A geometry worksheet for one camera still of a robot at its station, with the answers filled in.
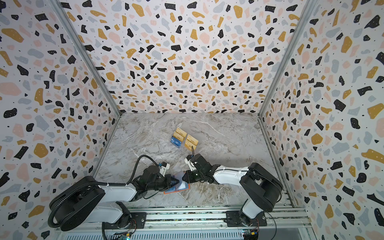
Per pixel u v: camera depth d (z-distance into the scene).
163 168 0.81
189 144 0.94
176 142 1.00
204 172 0.68
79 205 0.42
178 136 0.98
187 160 0.81
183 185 0.83
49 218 0.38
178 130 0.99
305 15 0.73
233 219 0.74
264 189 0.45
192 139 0.94
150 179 0.69
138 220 0.73
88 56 0.87
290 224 0.75
